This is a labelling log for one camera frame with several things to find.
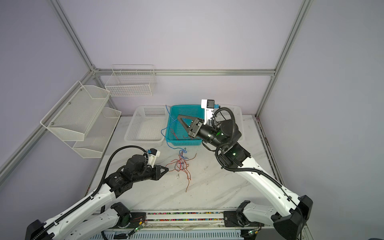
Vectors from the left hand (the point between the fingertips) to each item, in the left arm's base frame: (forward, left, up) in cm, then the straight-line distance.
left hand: (167, 171), depth 75 cm
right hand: (+5, -8, +34) cm, 35 cm away
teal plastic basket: (+37, 0, -15) cm, 40 cm away
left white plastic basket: (+44, +22, -15) cm, 51 cm away
